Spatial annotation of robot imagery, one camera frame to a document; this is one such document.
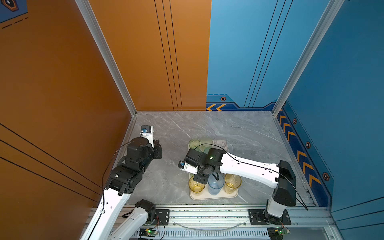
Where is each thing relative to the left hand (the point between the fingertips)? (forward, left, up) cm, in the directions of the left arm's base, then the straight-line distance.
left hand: (157, 139), depth 68 cm
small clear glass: (+15, -35, -25) cm, 45 cm away
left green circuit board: (-33, +4, -31) cm, 45 cm away
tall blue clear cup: (-11, -29, -28) cm, 42 cm away
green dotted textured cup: (+12, -24, -20) cm, 34 cm away
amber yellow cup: (-10, -38, -25) cm, 47 cm away
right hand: (-10, -19, -17) cm, 27 cm away
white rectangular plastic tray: (-16, -23, -29) cm, 40 cm away
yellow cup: (-13, -18, -28) cm, 36 cm away
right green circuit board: (-32, -57, -30) cm, 72 cm away
